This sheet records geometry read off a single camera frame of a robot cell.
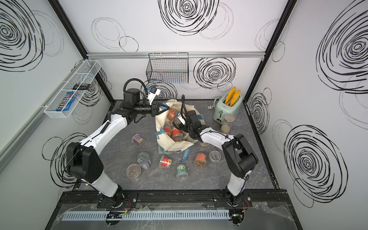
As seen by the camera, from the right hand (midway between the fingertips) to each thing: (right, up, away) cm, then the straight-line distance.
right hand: (186, 118), depth 92 cm
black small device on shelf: (-58, +18, -13) cm, 62 cm away
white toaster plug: (+19, +8, +23) cm, 31 cm away
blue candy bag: (-58, +7, -23) cm, 63 cm away
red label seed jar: (-12, -25, -10) cm, 30 cm away
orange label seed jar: (+8, -24, -11) cm, 28 cm away
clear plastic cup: (+27, -7, +6) cm, 28 cm away
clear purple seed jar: (-31, -13, -1) cm, 34 cm away
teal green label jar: (-3, -30, -13) cm, 33 cm away
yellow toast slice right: (+32, +13, +1) cm, 35 cm away
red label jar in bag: (-6, -10, -9) cm, 15 cm away
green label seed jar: (+17, -23, -8) cm, 29 cm away
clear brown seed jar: (-30, -29, -13) cm, 44 cm away
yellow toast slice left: (+30, +15, +4) cm, 34 cm away
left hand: (-10, +6, -16) cm, 20 cm away
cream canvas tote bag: (-7, -10, -21) cm, 25 cm away
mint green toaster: (+24, +6, +2) cm, 24 cm away
